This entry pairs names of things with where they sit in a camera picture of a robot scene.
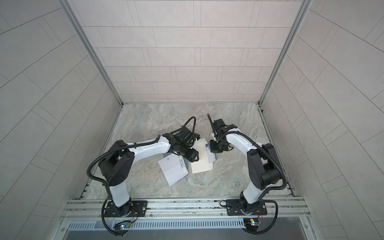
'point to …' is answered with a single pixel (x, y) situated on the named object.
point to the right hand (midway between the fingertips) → (212, 151)
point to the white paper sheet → (172, 167)
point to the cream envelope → (203, 164)
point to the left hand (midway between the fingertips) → (199, 155)
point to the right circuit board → (251, 224)
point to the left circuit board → (122, 225)
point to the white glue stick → (182, 162)
